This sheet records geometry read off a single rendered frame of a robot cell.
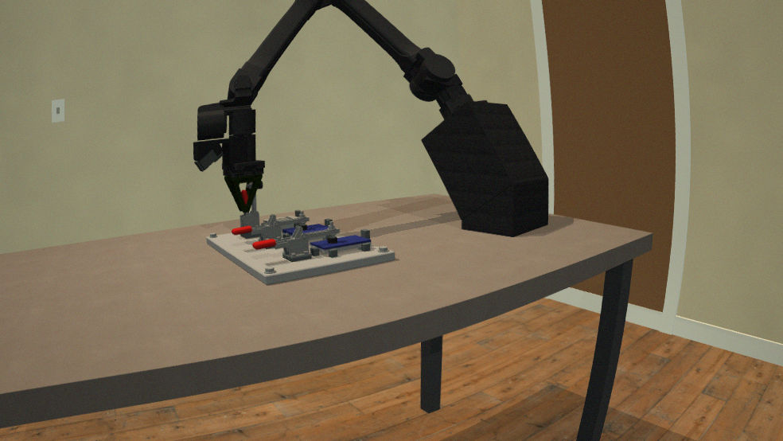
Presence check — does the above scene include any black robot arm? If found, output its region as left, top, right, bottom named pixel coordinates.
left=193, top=0, right=473, bottom=171

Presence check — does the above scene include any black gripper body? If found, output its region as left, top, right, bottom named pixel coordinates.
left=222, top=135, right=265, bottom=178

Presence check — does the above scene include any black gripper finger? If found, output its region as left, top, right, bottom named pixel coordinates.
left=230, top=174, right=263, bottom=213
left=224, top=176, right=251, bottom=212

